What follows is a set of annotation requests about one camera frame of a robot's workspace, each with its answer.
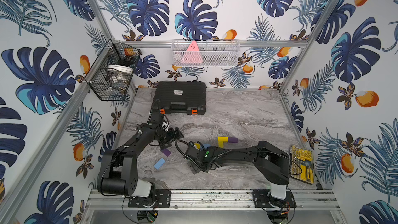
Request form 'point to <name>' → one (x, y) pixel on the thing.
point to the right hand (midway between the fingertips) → (197, 161)
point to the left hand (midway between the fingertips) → (177, 137)
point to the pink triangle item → (192, 55)
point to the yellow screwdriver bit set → (301, 164)
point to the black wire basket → (111, 72)
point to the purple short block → (231, 139)
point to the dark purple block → (166, 151)
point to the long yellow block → (221, 144)
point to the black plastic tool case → (187, 97)
